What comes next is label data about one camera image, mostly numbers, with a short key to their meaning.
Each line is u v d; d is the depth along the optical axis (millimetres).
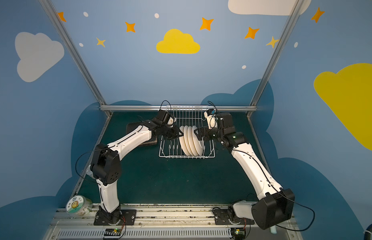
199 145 893
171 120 761
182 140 860
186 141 860
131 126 1048
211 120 661
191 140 863
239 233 733
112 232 730
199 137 695
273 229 706
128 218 753
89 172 842
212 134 655
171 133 800
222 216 751
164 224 733
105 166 499
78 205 703
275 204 390
